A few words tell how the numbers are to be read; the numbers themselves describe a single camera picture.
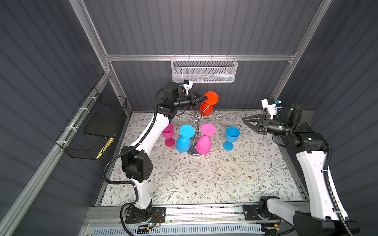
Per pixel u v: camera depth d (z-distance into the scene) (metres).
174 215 0.75
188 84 0.71
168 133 0.87
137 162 0.48
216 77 0.92
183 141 0.75
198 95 0.72
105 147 0.68
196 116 0.74
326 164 0.40
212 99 0.74
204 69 1.24
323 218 0.36
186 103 0.68
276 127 0.53
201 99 0.72
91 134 0.73
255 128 0.55
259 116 0.55
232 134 0.91
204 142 0.75
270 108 0.57
